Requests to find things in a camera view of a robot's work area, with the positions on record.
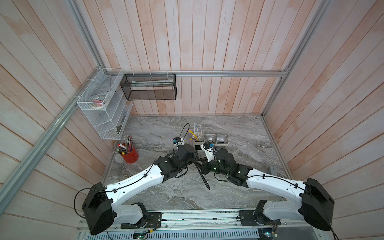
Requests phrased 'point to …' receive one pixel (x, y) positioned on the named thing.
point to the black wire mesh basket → (149, 86)
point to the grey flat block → (273, 170)
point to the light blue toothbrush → (197, 131)
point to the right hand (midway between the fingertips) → (193, 161)
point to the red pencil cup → (131, 157)
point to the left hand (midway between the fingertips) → (195, 155)
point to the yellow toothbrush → (193, 133)
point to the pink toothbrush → (201, 131)
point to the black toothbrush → (202, 176)
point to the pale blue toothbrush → (194, 129)
